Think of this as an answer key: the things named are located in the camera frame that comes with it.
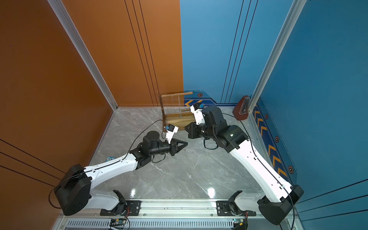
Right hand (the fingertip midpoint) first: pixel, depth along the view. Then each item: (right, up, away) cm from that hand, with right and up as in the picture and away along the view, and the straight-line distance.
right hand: (185, 127), depth 66 cm
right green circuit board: (+27, -48, +7) cm, 56 cm away
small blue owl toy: (-49, -21, +25) cm, 58 cm away
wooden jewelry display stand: (-6, +3, +45) cm, 46 cm away
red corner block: (+40, +12, +39) cm, 58 cm away
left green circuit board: (-35, -48, +6) cm, 60 cm away
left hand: (+1, -8, +8) cm, 12 cm away
